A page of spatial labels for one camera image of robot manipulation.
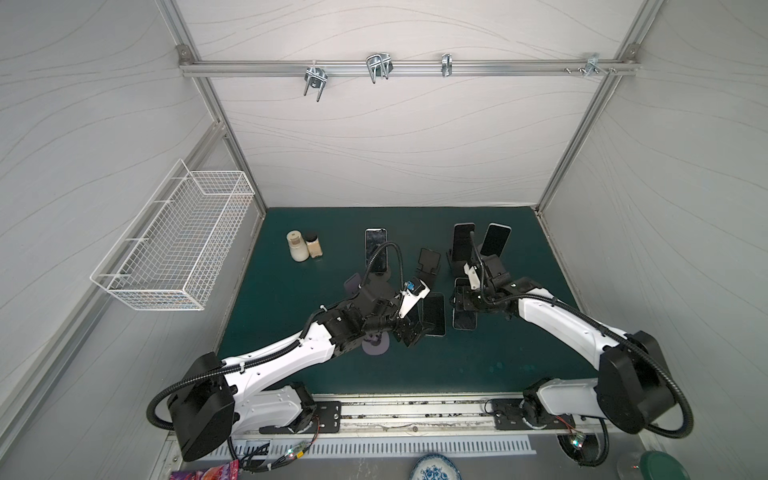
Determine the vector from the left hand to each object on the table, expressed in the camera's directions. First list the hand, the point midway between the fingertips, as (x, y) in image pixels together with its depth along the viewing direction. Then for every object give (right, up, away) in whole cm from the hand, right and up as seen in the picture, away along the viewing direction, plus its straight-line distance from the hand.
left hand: (427, 309), depth 74 cm
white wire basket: (-60, +14, -6) cm, 62 cm away
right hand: (+13, +2, +13) cm, 18 cm away
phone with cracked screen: (-15, +18, +21) cm, 31 cm away
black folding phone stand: (+3, +10, +21) cm, 24 cm away
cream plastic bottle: (-41, +15, +25) cm, 50 cm away
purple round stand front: (-13, -14, +10) cm, 22 cm away
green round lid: (+45, -28, -15) cm, 55 cm away
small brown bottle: (-36, +15, +26) cm, 47 cm away
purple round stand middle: (-21, +4, +12) cm, 24 cm away
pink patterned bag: (-46, -33, -9) cm, 57 cm away
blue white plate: (+1, -33, -8) cm, 34 cm away
